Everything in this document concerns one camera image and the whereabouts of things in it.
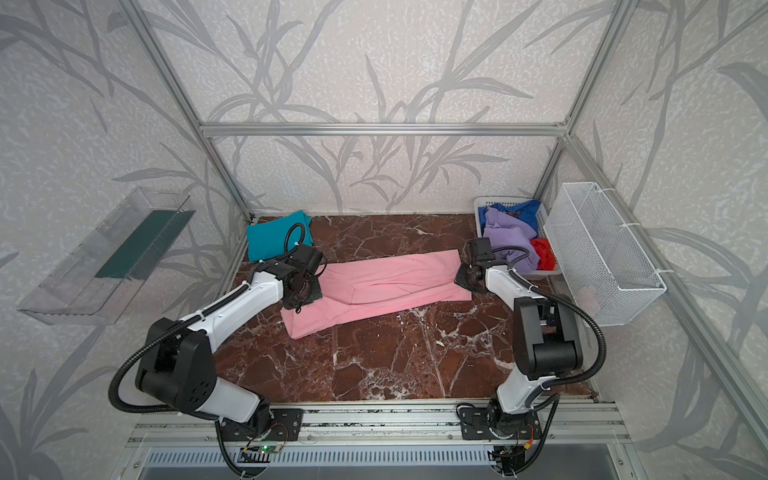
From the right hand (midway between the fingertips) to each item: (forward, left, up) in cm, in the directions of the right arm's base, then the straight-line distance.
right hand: (464, 270), depth 97 cm
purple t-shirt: (+10, -13, +9) cm, 19 cm away
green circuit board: (-48, +52, -4) cm, 71 cm away
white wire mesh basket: (-18, -22, +30) cm, 41 cm away
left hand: (-9, +46, +5) cm, 47 cm away
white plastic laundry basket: (+17, -30, 0) cm, 34 cm away
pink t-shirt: (-4, +34, -5) cm, 35 cm away
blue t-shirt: (+26, -27, +2) cm, 37 cm away
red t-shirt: (+3, -25, +5) cm, 26 cm away
